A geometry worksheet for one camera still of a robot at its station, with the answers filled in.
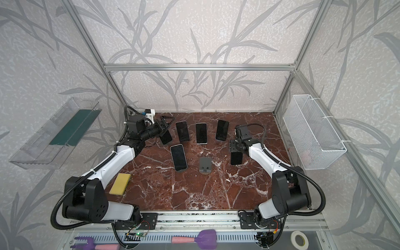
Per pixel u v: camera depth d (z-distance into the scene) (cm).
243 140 68
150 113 77
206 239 69
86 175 44
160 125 72
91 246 68
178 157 86
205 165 89
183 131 108
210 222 75
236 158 92
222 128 99
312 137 63
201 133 106
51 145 64
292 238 69
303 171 44
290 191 43
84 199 42
